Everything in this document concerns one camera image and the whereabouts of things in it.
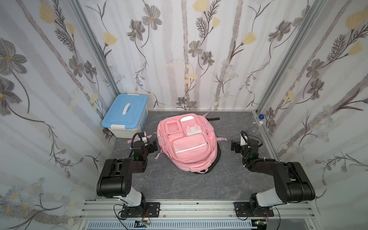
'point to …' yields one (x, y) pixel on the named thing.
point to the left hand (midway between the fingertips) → (149, 139)
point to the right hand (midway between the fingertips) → (242, 138)
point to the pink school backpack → (188, 142)
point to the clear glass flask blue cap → (258, 122)
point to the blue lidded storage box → (127, 115)
